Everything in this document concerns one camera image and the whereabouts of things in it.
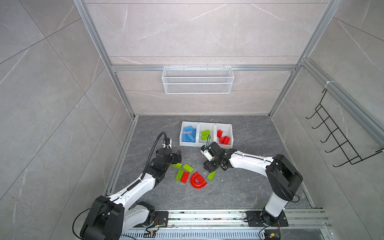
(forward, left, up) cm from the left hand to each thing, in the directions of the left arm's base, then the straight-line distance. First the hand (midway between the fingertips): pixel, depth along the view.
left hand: (172, 146), depth 86 cm
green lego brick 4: (-8, -9, -12) cm, 17 cm away
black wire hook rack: (-15, -76, +22) cm, 81 cm away
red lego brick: (+15, -31, -9) cm, 36 cm away
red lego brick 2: (+11, -32, -11) cm, 36 cm away
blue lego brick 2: (+14, -13, -7) cm, 20 cm away
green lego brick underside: (-13, -23, -12) cm, 29 cm away
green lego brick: (+15, -21, -12) cm, 28 cm away
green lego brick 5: (-12, -4, -12) cm, 17 cm away
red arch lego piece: (-16, -14, -12) cm, 25 cm away
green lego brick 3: (-7, -3, -11) cm, 13 cm away
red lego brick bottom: (+10, -35, -9) cm, 38 cm away
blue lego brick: (+13, -8, -9) cm, 18 cm away
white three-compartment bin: (+13, -15, -6) cm, 21 cm away
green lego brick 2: (+18, -22, -12) cm, 30 cm away
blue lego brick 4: (+12, -10, -8) cm, 18 cm away
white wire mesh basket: (+43, -17, +17) cm, 49 cm away
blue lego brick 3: (+21, -10, -9) cm, 25 cm away
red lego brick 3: (-14, -7, -11) cm, 19 cm away
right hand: (-6, -22, -10) cm, 25 cm away
